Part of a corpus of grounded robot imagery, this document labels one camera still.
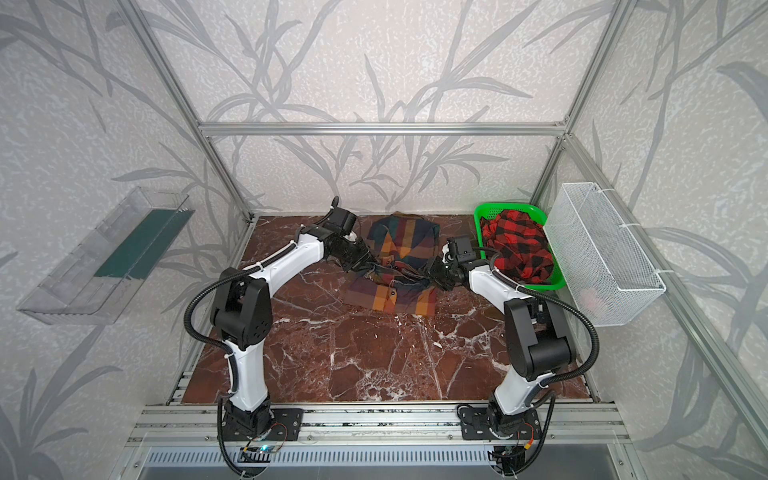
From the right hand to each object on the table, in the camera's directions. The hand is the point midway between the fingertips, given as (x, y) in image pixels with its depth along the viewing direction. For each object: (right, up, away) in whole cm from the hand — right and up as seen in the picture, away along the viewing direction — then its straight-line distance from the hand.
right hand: (423, 264), depth 93 cm
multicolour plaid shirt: (-8, -5, -2) cm, 10 cm away
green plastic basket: (+44, -5, +2) cm, 44 cm away
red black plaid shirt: (+35, +4, +7) cm, 36 cm away
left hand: (-14, +4, -2) cm, 14 cm away
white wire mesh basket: (+36, +3, -31) cm, 47 cm away
